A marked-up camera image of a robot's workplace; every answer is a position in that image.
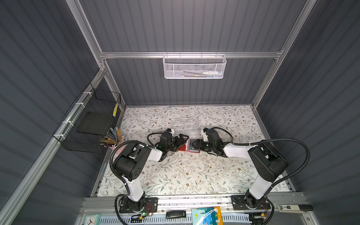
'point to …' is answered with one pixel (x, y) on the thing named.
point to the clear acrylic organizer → (190, 126)
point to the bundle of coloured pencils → (114, 137)
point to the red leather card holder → (188, 146)
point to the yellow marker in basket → (115, 109)
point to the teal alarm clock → (93, 220)
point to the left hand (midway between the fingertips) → (188, 141)
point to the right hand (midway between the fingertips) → (196, 144)
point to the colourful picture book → (214, 219)
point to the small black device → (176, 214)
